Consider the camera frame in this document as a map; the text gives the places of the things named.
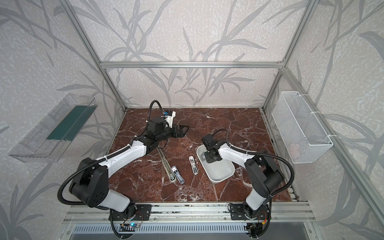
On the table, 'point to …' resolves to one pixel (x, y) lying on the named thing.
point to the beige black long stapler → (172, 177)
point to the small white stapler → (194, 165)
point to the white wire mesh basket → (305, 138)
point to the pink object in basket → (294, 150)
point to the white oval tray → (217, 170)
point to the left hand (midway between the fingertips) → (185, 122)
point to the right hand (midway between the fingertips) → (212, 152)
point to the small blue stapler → (178, 174)
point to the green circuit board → (128, 227)
